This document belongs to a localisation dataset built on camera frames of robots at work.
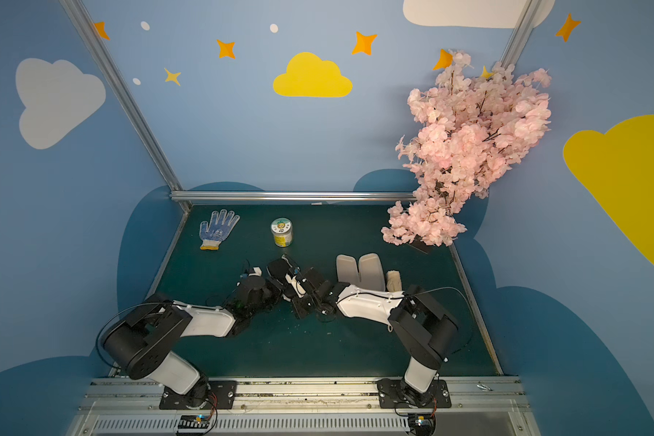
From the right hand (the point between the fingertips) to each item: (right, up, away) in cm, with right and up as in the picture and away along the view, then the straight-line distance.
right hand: (297, 299), depth 87 cm
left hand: (-2, +7, +3) cm, 8 cm away
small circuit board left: (-27, -31, -14) cm, 43 cm away
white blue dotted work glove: (-36, +23, +25) cm, 50 cm away
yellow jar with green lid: (-8, +23, +16) cm, 30 cm away
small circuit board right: (+36, -31, -14) cm, 49 cm away
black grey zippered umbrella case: (-8, +9, +5) cm, 12 cm away
